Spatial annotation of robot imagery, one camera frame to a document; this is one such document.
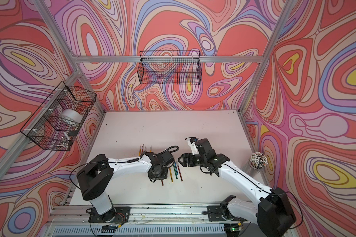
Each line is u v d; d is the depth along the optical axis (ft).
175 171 2.90
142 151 3.16
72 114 2.46
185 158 2.32
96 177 1.53
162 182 2.75
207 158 2.01
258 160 2.37
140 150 3.19
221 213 2.17
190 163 2.29
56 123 2.57
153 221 2.39
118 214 2.37
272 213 1.29
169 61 2.90
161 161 2.26
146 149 3.23
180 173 2.88
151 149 3.23
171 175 2.83
